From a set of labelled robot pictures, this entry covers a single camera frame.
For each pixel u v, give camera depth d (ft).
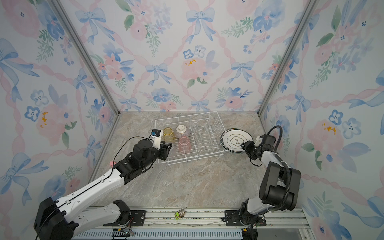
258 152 2.25
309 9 2.27
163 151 2.21
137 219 2.45
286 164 1.55
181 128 3.30
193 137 3.38
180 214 2.40
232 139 3.30
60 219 1.27
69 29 2.47
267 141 2.40
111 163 3.01
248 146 2.71
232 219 2.40
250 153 2.72
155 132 2.14
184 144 2.95
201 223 2.40
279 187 1.52
